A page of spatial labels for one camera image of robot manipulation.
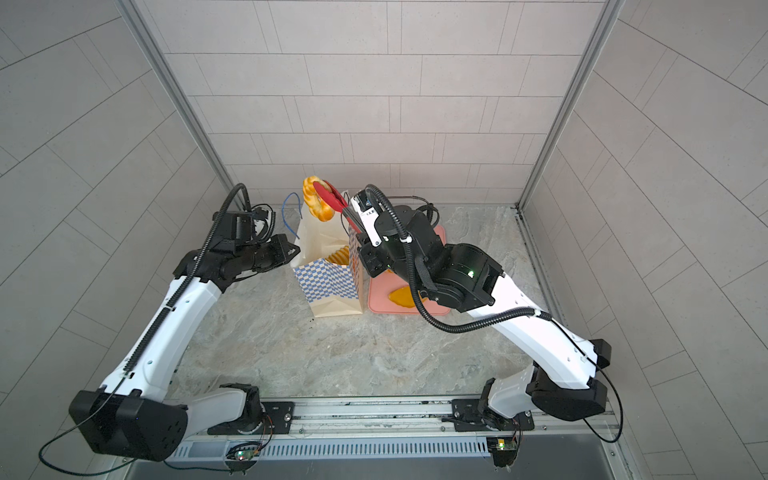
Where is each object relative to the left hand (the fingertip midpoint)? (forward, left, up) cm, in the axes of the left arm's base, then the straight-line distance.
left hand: (307, 244), depth 74 cm
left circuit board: (-41, +10, -21) cm, 47 cm away
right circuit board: (-40, -47, -25) cm, 67 cm away
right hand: (-9, -16, +15) cm, 23 cm away
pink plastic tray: (+1, -17, -23) cm, 29 cm away
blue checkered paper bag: (-5, -5, -1) cm, 7 cm away
